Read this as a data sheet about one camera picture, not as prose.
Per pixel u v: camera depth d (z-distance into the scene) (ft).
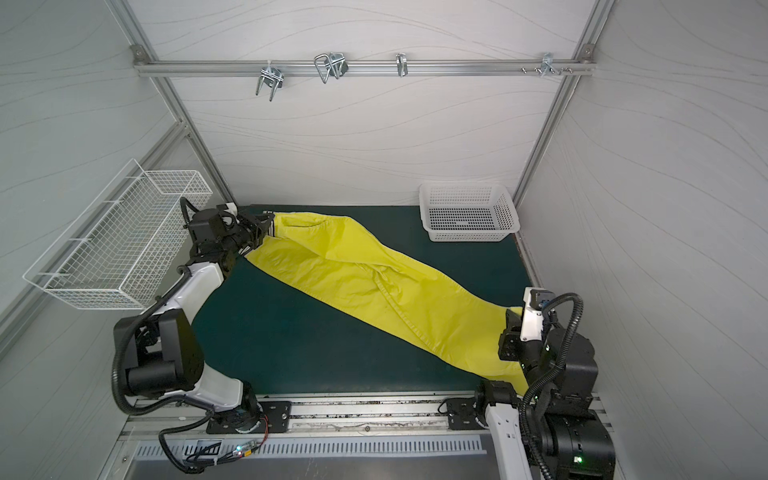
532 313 1.55
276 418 2.41
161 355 1.45
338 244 3.23
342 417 2.46
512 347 1.67
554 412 1.26
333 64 2.51
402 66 2.57
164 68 2.57
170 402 1.52
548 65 2.51
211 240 2.17
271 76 2.56
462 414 2.41
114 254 2.21
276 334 2.92
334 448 2.30
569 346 1.14
